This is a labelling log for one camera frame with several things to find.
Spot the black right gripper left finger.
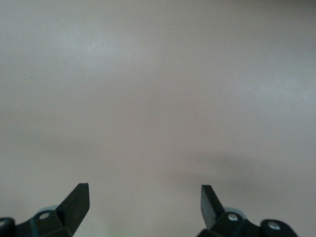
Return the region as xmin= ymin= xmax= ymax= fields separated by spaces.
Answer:
xmin=0 ymin=183 xmax=90 ymax=237

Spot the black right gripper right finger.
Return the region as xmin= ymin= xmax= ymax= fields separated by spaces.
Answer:
xmin=196 ymin=185 xmax=299 ymax=237

